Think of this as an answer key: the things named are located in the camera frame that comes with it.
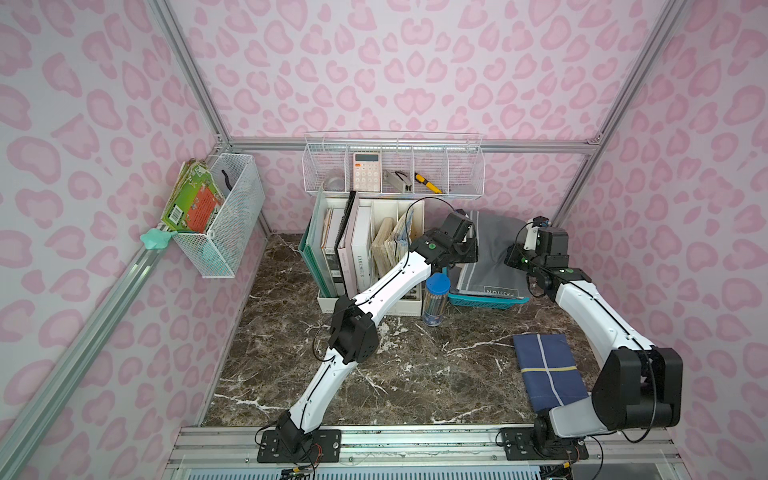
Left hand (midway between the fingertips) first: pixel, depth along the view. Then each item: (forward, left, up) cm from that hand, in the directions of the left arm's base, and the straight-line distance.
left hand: (475, 243), depth 87 cm
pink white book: (-4, +34, +2) cm, 35 cm away
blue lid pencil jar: (-9, +11, -9) cm, 17 cm away
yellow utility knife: (+22, +12, +4) cm, 26 cm away
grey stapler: (+23, +22, +5) cm, 32 cm away
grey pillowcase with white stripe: (-6, -5, -7) cm, 10 cm away
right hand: (-1, -9, 0) cm, 9 cm away
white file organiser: (-8, +18, -21) cm, 29 cm away
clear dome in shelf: (+20, +43, +6) cm, 47 cm away
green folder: (-7, +44, +6) cm, 45 cm away
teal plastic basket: (-9, -2, -17) cm, 20 cm away
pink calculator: (+23, +32, +9) cm, 41 cm away
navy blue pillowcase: (-30, -20, -21) cm, 41 cm away
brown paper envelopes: (-3, +25, +2) cm, 25 cm away
